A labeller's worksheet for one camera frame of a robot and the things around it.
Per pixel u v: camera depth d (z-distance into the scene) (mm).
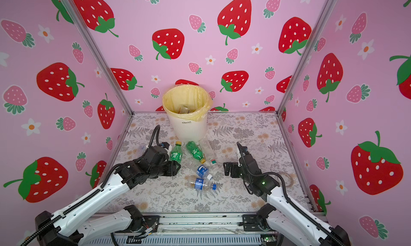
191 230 731
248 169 582
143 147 1011
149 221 748
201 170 859
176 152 754
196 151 929
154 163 571
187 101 1041
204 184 812
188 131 1086
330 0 699
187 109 1014
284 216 600
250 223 736
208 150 983
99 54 880
